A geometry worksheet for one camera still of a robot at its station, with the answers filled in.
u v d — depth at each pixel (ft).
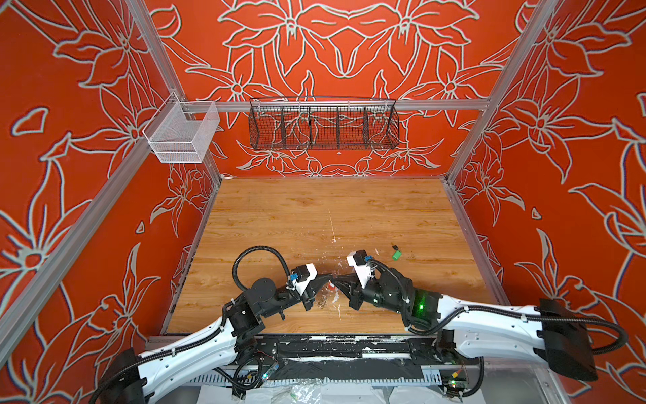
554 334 1.34
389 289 1.78
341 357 2.39
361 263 2.00
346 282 2.11
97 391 1.38
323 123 3.19
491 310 1.56
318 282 2.11
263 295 1.78
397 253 3.10
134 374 1.46
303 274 1.84
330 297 2.74
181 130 3.05
